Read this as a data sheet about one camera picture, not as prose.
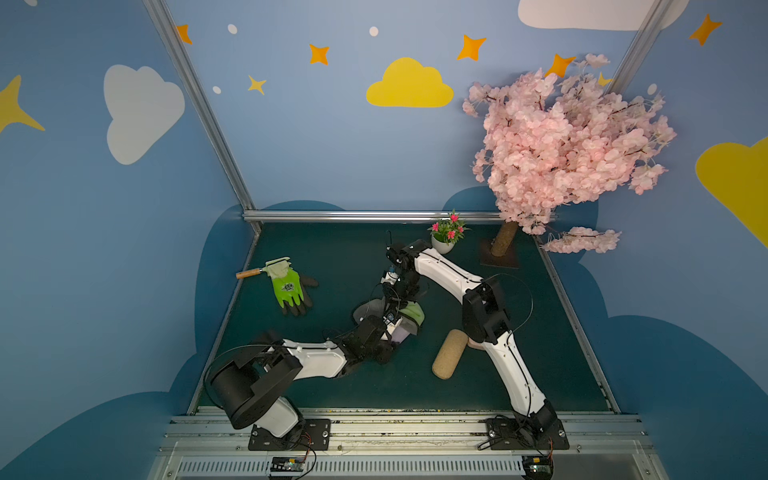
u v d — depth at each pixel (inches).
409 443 29.0
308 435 28.9
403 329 34.8
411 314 35.5
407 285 33.1
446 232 41.0
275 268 42.1
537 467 28.8
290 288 40.0
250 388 17.2
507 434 29.2
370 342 28.3
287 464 28.3
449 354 33.7
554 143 28.8
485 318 24.7
